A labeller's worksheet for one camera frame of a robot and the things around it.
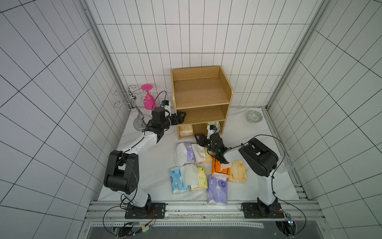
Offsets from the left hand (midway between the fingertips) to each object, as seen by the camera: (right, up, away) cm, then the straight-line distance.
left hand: (180, 116), depth 89 cm
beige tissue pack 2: (+3, -9, +9) cm, 13 cm away
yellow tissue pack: (+25, -5, +12) cm, 28 cm away
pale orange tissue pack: (+33, -31, -7) cm, 46 cm away
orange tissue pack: (+21, -29, -8) cm, 36 cm away
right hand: (+7, -14, +6) cm, 16 cm away
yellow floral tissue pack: (+13, -35, -11) cm, 39 cm away
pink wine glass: (-21, +8, +9) cm, 24 cm away
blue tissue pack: (-1, -36, -12) cm, 38 cm away
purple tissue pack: (+20, -38, -14) cm, 46 cm away
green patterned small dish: (+55, 0, +22) cm, 59 cm away
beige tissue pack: (+13, -23, -1) cm, 26 cm away
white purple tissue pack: (+2, -22, -2) cm, 22 cm away
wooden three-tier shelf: (+14, +13, -4) cm, 20 cm away
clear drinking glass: (+66, -30, +2) cm, 73 cm away
